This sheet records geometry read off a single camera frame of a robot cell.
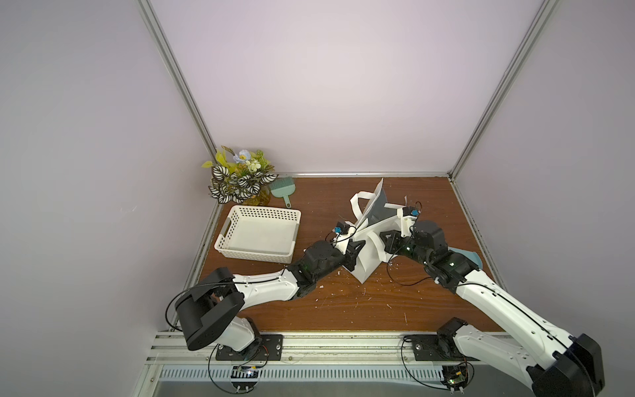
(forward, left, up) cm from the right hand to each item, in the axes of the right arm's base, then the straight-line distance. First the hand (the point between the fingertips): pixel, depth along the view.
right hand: (380, 229), depth 76 cm
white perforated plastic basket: (+10, +46, -20) cm, 51 cm away
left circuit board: (-37, +41, -23) cm, 60 cm away
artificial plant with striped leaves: (+16, +47, +7) cm, 50 cm away
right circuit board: (-35, -21, -22) cm, 47 cm away
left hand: (-5, +4, -2) cm, 6 cm away
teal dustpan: (+3, -39, -23) cm, 45 cm away
